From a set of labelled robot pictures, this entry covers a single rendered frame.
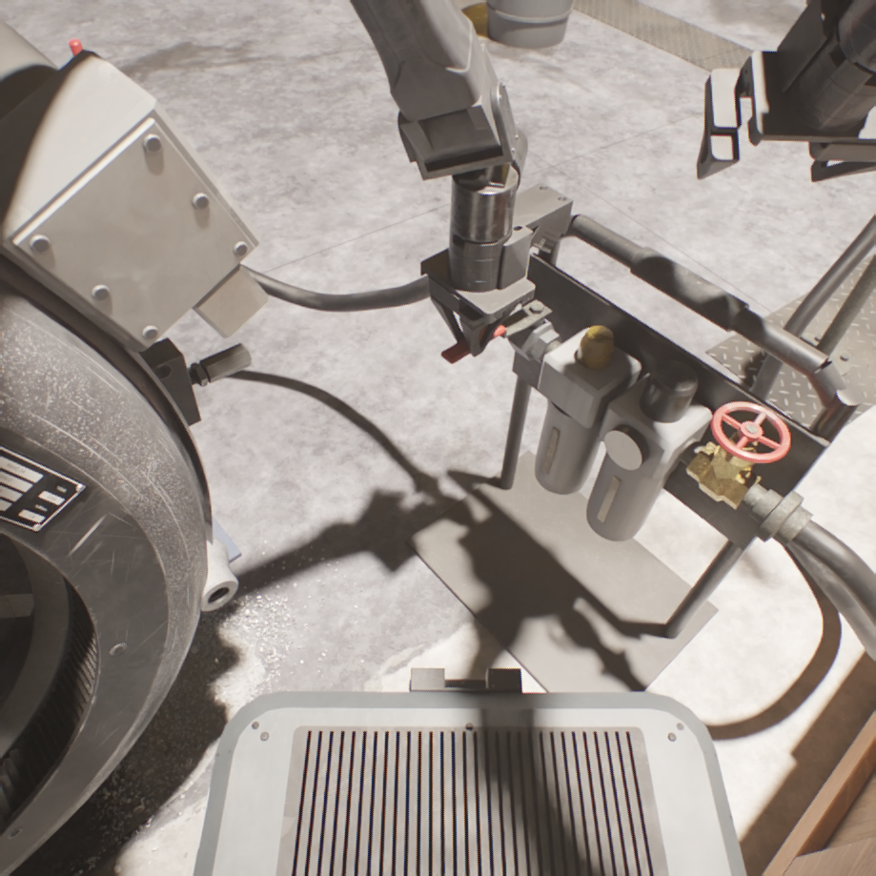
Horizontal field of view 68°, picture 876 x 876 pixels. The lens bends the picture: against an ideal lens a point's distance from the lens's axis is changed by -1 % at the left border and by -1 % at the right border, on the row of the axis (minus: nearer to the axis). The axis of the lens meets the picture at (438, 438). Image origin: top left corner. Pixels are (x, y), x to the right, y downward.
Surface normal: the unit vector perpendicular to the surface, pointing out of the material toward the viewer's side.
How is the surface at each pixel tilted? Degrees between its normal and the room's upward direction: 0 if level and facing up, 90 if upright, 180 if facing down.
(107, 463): 88
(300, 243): 0
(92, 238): 90
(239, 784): 0
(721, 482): 60
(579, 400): 90
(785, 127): 30
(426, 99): 113
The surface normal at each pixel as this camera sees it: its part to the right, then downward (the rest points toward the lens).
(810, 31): -1.00, -0.01
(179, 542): 0.84, 0.45
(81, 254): 0.66, 0.60
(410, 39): -0.06, 0.96
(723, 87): 0.02, -0.15
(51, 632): -0.10, 0.47
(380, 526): 0.02, -0.62
